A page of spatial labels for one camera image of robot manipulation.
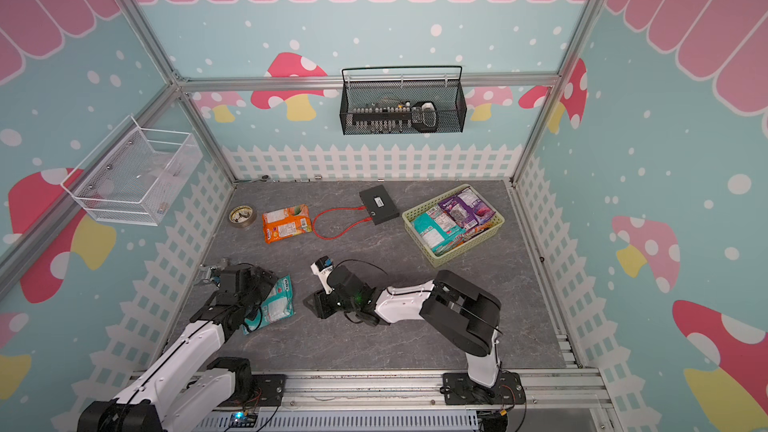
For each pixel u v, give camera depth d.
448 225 0.97
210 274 0.93
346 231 1.06
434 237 0.95
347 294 0.67
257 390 0.73
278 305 0.87
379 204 1.10
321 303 0.73
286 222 1.06
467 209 1.02
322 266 0.76
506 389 0.74
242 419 0.73
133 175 0.74
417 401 0.74
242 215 1.09
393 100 0.94
